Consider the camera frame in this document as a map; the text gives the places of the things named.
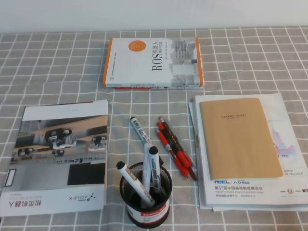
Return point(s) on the white marker black cap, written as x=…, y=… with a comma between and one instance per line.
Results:
x=155, y=169

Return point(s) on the black mesh pen holder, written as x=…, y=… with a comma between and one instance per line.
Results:
x=139, y=213

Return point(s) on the black orange patterned pen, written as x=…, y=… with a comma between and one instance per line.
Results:
x=174, y=137

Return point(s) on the red gel pen upper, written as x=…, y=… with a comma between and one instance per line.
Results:
x=191, y=172

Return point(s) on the red gel pen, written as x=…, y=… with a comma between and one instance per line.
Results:
x=168, y=148
x=191, y=172

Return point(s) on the white marker left in holder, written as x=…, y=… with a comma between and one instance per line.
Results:
x=135, y=183

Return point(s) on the red gel pen lower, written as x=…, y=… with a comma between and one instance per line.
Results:
x=168, y=148

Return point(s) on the white marker on table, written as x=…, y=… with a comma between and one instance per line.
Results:
x=140, y=131

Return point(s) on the white papers under catalogue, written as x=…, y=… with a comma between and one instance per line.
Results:
x=202, y=199

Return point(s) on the red book under ROS book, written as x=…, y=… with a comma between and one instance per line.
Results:
x=140, y=88

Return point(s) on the white orange ROS book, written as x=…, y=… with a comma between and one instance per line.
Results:
x=153, y=63

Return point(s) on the white paint marker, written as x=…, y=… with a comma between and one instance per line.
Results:
x=146, y=171

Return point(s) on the kraft classic note notebook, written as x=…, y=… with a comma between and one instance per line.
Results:
x=238, y=140

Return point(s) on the Agilex robotics brochure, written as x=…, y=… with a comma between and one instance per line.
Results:
x=59, y=161

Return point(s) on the grey checked tablecloth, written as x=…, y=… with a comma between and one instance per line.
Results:
x=54, y=68

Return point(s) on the white expo catalogue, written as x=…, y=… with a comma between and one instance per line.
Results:
x=290, y=189

